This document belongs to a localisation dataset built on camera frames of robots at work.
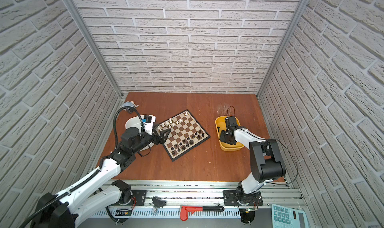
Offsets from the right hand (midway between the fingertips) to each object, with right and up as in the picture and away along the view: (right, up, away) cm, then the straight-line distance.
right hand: (224, 137), depth 95 cm
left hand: (-35, +10, -18) cm, 41 cm away
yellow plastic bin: (-1, +7, +8) cm, 10 cm away
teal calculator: (+23, -33, -27) cm, 48 cm away
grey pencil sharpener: (-68, +23, +13) cm, 73 cm away
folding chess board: (-25, +2, +2) cm, 25 cm away
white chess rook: (-26, +15, +11) cm, 32 cm away
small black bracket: (-36, -27, -24) cm, 51 cm away
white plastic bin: (-61, +10, +4) cm, 62 cm away
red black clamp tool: (-24, -30, -25) cm, 46 cm away
